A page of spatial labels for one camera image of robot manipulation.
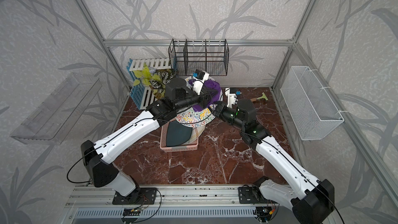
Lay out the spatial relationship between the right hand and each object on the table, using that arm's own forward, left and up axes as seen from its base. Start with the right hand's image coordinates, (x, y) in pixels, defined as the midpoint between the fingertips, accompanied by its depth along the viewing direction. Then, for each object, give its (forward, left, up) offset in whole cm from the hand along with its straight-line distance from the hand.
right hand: (204, 104), depth 66 cm
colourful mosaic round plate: (-4, +6, -5) cm, 9 cm away
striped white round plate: (+1, +6, -27) cm, 27 cm away
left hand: (+5, -5, +3) cm, 7 cm away
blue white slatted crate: (+33, +47, -32) cm, 66 cm away
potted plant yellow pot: (+25, +28, -9) cm, 39 cm away
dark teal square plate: (+3, +18, -33) cm, 38 cm away
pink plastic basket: (-7, +18, -32) cm, 37 cm away
